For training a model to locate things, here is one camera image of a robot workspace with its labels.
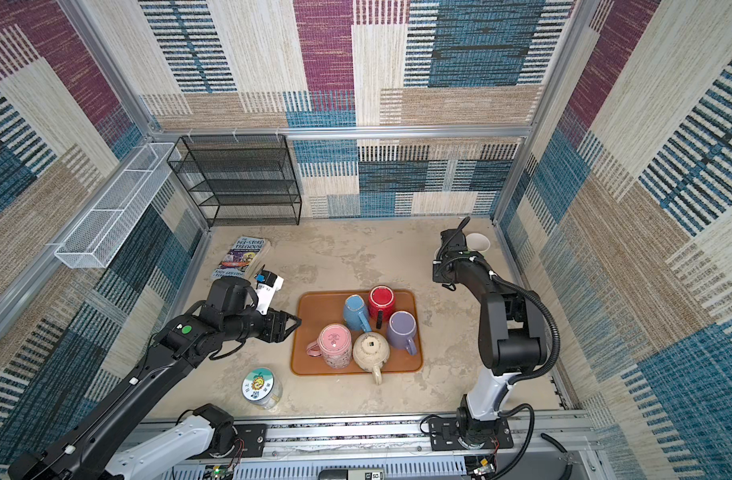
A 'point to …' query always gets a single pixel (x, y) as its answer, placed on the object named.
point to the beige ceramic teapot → (370, 352)
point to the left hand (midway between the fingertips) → (292, 315)
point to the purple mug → (401, 330)
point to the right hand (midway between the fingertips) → (448, 275)
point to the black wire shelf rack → (240, 180)
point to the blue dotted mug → (355, 314)
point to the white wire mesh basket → (98, 237)
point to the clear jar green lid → (261, 387)
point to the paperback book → (243, 255)
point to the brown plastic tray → (320, 309)
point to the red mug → (381, 304)
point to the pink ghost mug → (334, 345)
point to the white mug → (477, 242)
